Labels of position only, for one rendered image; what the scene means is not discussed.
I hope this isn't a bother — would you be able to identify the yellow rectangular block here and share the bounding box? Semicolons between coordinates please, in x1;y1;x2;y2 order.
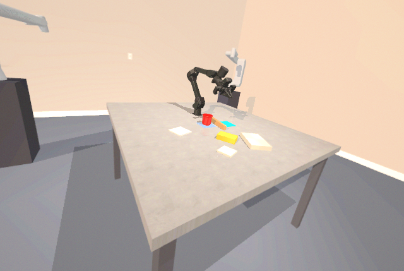
217;131;238;144

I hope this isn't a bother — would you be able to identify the red plastic cup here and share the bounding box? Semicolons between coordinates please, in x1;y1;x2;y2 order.
202;114;213;126

